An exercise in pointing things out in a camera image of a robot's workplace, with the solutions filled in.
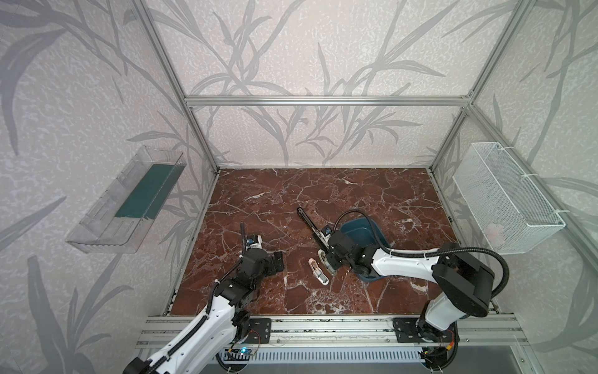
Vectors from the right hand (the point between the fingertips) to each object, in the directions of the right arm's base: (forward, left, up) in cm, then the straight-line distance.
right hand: (329, 242), depth 89 cm
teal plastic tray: (+7, -14, -3) cm, 16 cm away
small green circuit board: (-34, +27, -3) cm, 44 cm away
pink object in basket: (-5, -52, +17) cm, 55 cm away
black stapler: (+5, +5, -1) cm, 7 cm away
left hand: (-4, +20, +2) cm, 21 cm away
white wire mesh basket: (-6, -48, +30) cm, 57 cm away
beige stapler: (-8, +2, 0) cm, 8 cm away
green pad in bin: (-1, +52, +31) cm, 61 cm away
